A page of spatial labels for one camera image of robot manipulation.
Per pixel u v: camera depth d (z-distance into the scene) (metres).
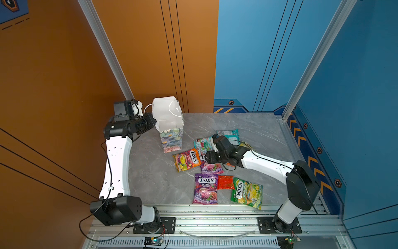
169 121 1.04
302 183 0.43
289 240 0.70
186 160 0.94
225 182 0.86
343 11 0.71
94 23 0.74
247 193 0.81
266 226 0.72
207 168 0.89
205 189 0.82
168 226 0.73
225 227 0.75
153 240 0.71
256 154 0.57
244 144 1.02
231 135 1.06
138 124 0.59
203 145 1.00
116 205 0.38
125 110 0.53
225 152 0.65
